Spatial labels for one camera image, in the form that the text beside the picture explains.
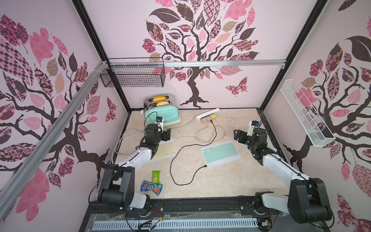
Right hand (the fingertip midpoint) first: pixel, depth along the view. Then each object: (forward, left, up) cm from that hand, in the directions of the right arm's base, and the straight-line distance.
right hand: (238, 133), depth 88 cm
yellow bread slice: (+27, +52, +7) cm, 59 cm away
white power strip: (+23, +24, -10) cm, 34 cm away
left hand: (+4, +47, 0) cm, 47 cm away
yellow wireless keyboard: (-2, +48, -14) cm, 50 cm away
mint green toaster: (+23, +49, +4) cm, 54 cm away
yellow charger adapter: (+25, +11, -12) cm, 30 cm away
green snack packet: (-22, +51, -12) cm, 57 cm away
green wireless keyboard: (-7, +10, -14) cm, 19 cm away
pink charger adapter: (+21, +19, -11) cm, 30 cm away
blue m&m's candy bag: (-28, +50, -12) cm, 59 cm away
